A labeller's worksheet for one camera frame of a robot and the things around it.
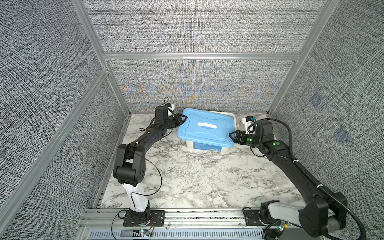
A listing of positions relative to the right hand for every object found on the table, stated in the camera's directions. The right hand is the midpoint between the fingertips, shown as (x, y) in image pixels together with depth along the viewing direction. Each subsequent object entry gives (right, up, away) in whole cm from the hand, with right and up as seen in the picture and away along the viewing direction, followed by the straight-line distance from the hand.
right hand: (233, 134), depth 81 cm
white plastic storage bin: (-17, -9, +14) cm, 24 cm away
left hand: (-26, +9, +10) cm, 29 cm away
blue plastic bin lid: (-13, +3, +5) cm, 15 cm away
